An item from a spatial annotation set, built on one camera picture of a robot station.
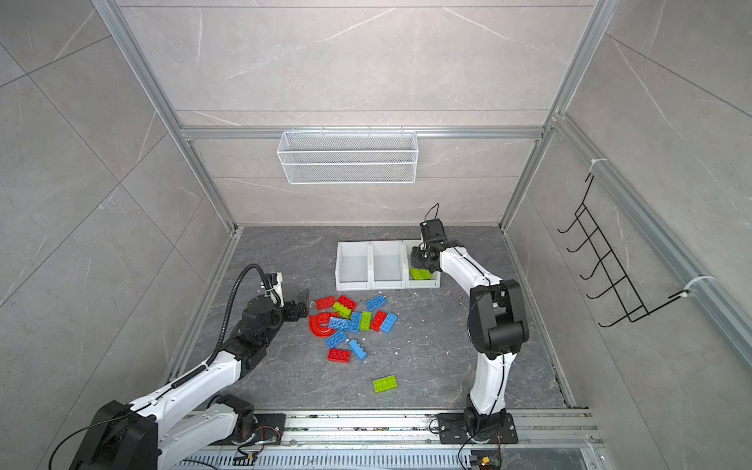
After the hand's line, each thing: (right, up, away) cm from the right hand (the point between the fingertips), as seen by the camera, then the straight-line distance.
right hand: (418, 256), depth 98 cm
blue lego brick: (-26, -21, -8) cm, 34 cm away
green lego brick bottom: (-12, -35, -19) cm, 41 cm away
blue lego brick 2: (-21, -21, -5) cm, 30 cm away
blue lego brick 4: (-27, -25, -10) cm, 38 cm away
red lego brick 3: (-14, -20, -6) cm, 25 cm away
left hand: (-39, -8, -14) cm, 42 cm away
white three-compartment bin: (-14, -3, +5) cm, 15 cm away
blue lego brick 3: (-10, -21, -7) cm, 25 cm away
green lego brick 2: (+1, -6, +4) cm, 7 cm away
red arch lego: (-32, -21, -8) cm, 39 cm away
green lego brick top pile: (-25, -17, -5) cm, 31 cm away
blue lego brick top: (-14, -15, -2) cm, 21 cm away
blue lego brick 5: (-20, -27, -14) cm, 36 cm away
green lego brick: (-18, -21, -6) cm, 28 cm away
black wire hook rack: (+41, -6, -35) cm, 54 cm away
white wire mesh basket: (-24, +35, +2) cm, 43 cm away
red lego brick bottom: (-25, -29, -14) cm, 41 cm away
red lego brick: (-31, -15, -3) cm, 35 cm away
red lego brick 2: (-26, -14, -2) cm, 29 cm away
